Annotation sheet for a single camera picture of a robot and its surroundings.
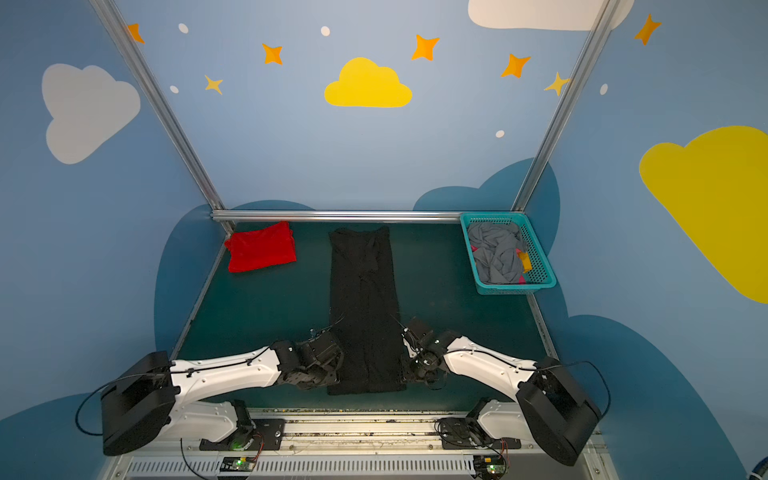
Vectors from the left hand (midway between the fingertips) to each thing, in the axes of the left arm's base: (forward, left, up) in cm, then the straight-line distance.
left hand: (341, 381), depth 82 cm
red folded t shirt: (+50, +39, -2) cm, 63 cm away
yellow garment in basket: (+40, -62, +4) cm, 74 cm away
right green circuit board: (-19, -38, -2) cm, 42 cm away
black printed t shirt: (+23, -5, -1) cm, 24 cm away
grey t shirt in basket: (+44, -51, +8) cm, 68 cm away
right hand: (+2, -18, 0) cm, 18 cm away
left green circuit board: (-19, +23, -2) cm, 30 cm away
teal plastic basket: (+34, -64, +4) cm, 73 cm away
